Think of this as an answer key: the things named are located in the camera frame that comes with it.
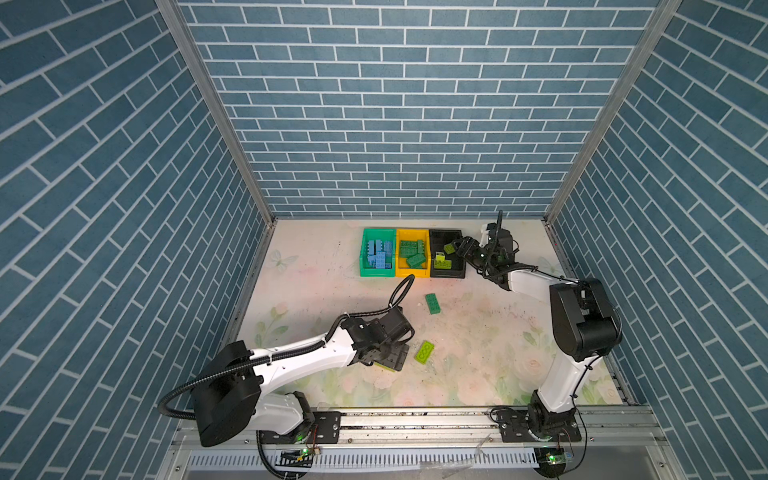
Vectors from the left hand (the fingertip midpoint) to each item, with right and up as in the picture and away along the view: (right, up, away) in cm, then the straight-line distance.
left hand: (394, 353), depth 81 cm
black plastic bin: (+16, +32, +30) cm, 47 cm away
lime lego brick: (+16, +23, +24) cm, 37 cm away
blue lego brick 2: (-8, +29, +27) cm, 41 cm away
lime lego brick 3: (-3, 0, -9) cm, 9 cm away
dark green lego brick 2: (+5, +29, +28) cm, 40 cm away
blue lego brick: (-5, +24, +21) cm, 32 cm away
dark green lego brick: (+7, +24, +21) cm, 33 cm away
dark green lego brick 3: (+12, +11, +15) cm, 22 cm away
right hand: (+20, +31, +16) cm, 40 cm away
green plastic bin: (-10, +23, +24) cm, 34 cm away
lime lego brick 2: (+9, -1, +5) cm, 11 cm away
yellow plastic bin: (+3, +22, +23) cm, 32 cm away
